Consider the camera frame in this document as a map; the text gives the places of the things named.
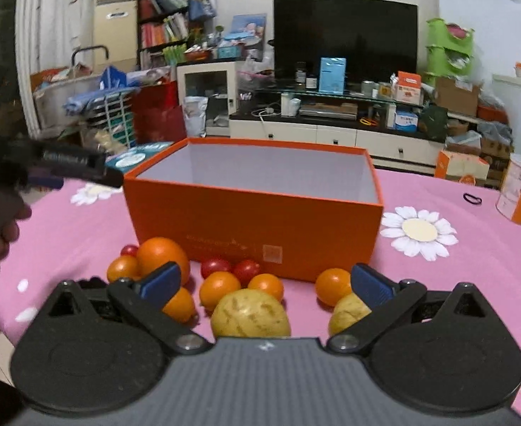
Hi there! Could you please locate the small oval orange kumquat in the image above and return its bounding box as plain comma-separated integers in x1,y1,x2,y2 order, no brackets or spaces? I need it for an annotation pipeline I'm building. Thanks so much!
162,286,197,324

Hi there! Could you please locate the yellow passion fruit small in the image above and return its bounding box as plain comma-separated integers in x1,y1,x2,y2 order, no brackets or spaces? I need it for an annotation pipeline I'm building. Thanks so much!
328,293,371,337

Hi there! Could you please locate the small orange tomato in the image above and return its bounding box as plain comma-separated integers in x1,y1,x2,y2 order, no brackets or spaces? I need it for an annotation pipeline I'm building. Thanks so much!
106,255,141,283

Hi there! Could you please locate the large orange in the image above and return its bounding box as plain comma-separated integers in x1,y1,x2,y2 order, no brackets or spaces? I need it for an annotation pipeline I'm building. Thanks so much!
136,236,190,286

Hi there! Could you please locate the small orange fruit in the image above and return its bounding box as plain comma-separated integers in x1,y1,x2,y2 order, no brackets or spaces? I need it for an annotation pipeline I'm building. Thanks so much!
199,271,241,312
248,273,285,302
314,268,352,307

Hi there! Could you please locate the yellow passion fruit large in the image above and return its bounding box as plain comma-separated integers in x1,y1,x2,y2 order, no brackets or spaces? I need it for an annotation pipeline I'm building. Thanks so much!
210,289,291,339

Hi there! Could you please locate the red cherry tomato far left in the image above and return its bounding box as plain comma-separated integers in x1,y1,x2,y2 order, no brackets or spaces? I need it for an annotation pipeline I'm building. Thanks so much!
120,244,138,258

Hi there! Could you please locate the red cherry tomato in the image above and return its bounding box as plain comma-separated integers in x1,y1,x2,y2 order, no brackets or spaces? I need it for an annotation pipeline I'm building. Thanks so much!
120,244,138,258
200,258,232,279
232,260,262,288

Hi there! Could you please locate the red cherry tomato middle left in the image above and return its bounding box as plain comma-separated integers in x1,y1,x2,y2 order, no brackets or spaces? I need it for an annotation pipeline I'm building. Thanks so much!
200,258,232,279

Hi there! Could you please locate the pink floral tablecloth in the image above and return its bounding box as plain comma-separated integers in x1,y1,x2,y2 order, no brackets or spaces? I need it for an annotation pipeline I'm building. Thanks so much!
0,168,521,426

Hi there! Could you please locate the red cherry tomato middle right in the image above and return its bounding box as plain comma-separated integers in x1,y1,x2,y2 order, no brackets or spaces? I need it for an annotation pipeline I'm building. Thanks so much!
232,260,262,288

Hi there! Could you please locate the teal book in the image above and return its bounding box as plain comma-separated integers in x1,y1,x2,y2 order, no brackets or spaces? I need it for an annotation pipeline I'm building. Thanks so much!
105,141,173,173

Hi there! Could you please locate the orange cardboard box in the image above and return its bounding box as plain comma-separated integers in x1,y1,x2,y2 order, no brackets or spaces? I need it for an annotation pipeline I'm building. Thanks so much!
124,137,384,282

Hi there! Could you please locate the orange white carton on floor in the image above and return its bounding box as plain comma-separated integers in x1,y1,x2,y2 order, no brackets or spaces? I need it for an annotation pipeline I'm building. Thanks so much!
434,150,489,186

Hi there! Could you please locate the white tv stand cabinet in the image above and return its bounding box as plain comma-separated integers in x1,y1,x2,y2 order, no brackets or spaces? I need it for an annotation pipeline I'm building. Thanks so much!
229,119,444,176

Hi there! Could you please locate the red gift bag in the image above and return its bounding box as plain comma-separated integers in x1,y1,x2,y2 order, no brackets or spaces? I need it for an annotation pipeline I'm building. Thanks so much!
132,81,186,144

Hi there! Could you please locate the white floor air conditioner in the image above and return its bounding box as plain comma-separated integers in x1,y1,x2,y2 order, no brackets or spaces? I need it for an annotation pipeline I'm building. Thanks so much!
93,0,138,73

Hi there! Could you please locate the orange white medicine box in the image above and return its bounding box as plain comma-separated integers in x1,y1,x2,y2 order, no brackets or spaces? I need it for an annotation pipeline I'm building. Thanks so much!
393,71,422,105

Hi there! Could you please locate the brown cardboard box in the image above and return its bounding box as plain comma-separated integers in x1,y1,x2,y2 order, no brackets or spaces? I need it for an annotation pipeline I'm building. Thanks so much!
434,77,481,116

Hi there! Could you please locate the small white glass cabinet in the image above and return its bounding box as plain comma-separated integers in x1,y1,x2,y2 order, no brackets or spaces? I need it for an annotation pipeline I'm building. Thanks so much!
176,60,244,137

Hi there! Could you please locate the blue paper package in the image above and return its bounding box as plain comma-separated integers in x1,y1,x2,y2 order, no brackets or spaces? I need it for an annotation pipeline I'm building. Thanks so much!
318,58,346,95

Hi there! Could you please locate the dark bookshelf with books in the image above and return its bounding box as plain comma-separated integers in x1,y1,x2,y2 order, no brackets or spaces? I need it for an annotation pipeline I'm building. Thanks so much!
137,0,201,70

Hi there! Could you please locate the green plastic stacking rack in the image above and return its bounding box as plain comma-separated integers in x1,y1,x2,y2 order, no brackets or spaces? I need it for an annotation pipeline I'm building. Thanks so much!
423,18,474,87

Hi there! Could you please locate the black television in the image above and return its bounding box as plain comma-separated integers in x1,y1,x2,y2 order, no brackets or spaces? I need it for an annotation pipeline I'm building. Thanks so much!
273,0,418,84

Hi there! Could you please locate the wire trolley cart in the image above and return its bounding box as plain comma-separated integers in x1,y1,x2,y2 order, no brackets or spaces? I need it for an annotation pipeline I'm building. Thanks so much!
33,44,138,155

